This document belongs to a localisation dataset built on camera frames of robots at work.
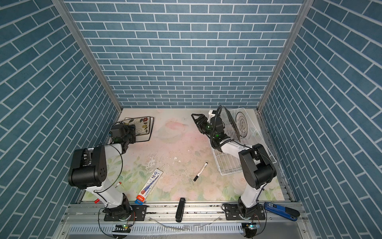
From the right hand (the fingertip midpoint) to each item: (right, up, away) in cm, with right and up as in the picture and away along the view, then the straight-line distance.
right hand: (191, 116), depth 86 cm
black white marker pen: (+5, -33, +1) cm, 33 cm away
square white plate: (-34, -6, +17) cm, 39 cm away
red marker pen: (-49, -45, -9) cm, 67 cm away
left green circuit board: (-33, -56, -14) cm, 66 cm away
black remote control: (-5, -49, -11) cm, 50 cm away
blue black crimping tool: (+47, -48, -14) cm, 68 cm away
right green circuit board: (+30, -54, -15) cm, 64 cm away
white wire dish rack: (+22, -28, +2) cm, 36 cm away
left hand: (-37, -6, +11) cm, 39 cm away
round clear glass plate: (+34, -5, +16) cm, 38 cm away
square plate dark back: (-46, -2, +22) cm, 51 cm away
